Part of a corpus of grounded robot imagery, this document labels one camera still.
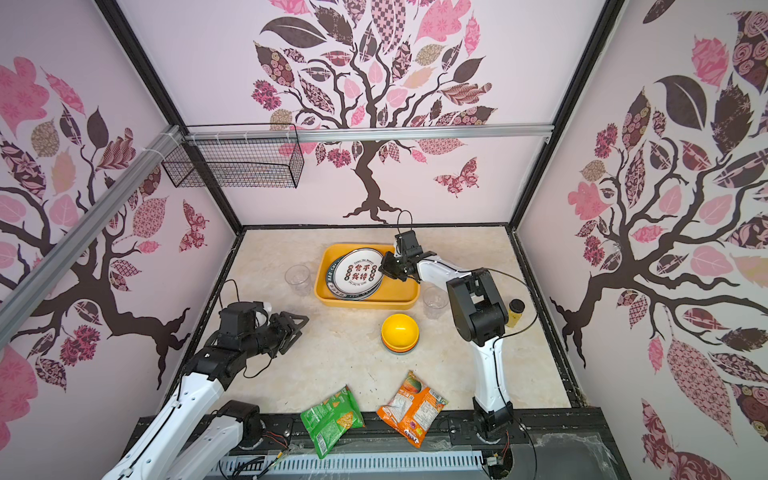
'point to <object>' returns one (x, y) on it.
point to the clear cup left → (299, 277)
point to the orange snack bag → (413, 410)
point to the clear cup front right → (435, 300)
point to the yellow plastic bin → (394, 293)
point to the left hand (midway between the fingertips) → (308, 329)
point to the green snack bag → (330, 421)
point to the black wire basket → (237, 156)
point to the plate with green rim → (355, 274)
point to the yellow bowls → (400, 334)
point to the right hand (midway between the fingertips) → (378, 263)
